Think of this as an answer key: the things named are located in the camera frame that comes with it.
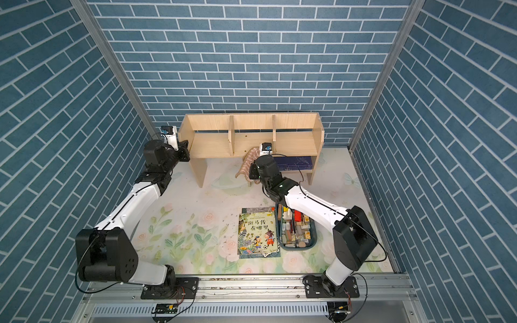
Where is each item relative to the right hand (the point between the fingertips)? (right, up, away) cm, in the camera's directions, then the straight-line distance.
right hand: (256, 161), depth 83 cm
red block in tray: (+19, -25, +9) cm, 32 cm away
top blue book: (+18, -1, +12) cm, 21 cm away
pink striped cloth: (-3, +1, -2) cm, 3 cm away
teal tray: (+18, -30, +4) cm, 35 cm away
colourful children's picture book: (+1, -31, +4) cm, 31 cm away
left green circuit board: (-32, -53, -11) cm, 63 cm away
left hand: (-26, +9, -1) cm, 28 cm away
